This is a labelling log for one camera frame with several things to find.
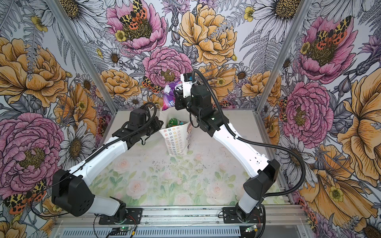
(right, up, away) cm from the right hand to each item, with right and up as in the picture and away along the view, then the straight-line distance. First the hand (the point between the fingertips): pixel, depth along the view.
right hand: (175, 95), depth 67 cm
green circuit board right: (+36, -62, +4) cm, 72 cm away
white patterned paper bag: (0, -16, +12) cm, 20 cm away
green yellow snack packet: (-6, -12, +31) cm, 34 cm away
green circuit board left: (-24, -62, +4) cm, 67 cm away
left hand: (-8, -14, +15) cm, 22 cm away
